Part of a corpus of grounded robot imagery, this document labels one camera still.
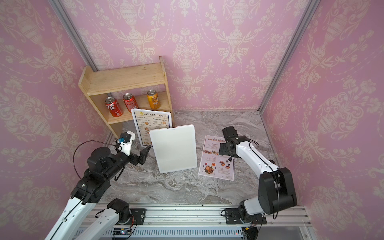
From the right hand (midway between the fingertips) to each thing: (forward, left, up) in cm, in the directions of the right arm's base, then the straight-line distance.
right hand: (231, 151), depth 88 cm
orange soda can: (+24, +44, +22) cm, 55 cm away
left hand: (-5, +45, +21) cm, 50 cm away
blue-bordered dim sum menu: (+14, +48, +14) cm, 52 cm away
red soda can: (+22, +56, +23) cm, 65 cm away
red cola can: (+19, +65, +23) cm, 71 cm away
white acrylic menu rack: (+15, +45, +21) cm, 52 cm away
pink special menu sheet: (-3, +11, -9) cm, 15 cm away
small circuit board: (-35, +58, -9) cm, 69 cm away
